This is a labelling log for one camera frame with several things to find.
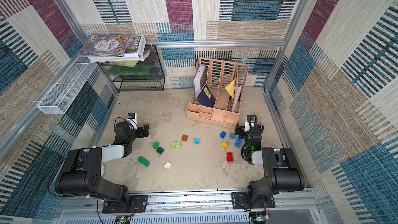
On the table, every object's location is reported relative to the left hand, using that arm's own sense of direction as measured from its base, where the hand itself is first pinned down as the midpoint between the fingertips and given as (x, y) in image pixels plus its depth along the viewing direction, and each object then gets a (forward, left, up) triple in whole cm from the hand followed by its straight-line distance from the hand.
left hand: (140, 124), depth 95 cm
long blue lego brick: (-11, -58, -5) cm, 59 cm away
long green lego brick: (-21, -5, -5) cm, 22 cm away
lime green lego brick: (-11, -22, -5) cm, 25 cm away
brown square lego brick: (-7, -27, -5) cm, 28 cm away
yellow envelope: (+10, -53, +20) cm, 58 cm away
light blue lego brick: (-10, -34, -4) cm, 35 cm away
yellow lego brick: (-13, -50, -4) cm, 52 cm away
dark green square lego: (-15, -13, -5) cm, 20 cm away
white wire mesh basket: (-3, +28, +28) cm, 39 cm away
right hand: (-1, -63, +3) cm, 64 cm away
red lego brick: (-19, -52, -6) cm, 56 cm away
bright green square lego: (-11, -10, -5) cm, 16 cm away
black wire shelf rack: (+38, +2, +6) cm, 39 cm away
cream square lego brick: (-23, -18, -6) cm, 30 cm away
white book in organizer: (+22, -37, +15) cm, 45 cm away
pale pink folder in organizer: (+6, -57, +13) cm, 59 cm away
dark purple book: (+17, -40, +5) cm, 44 cm away
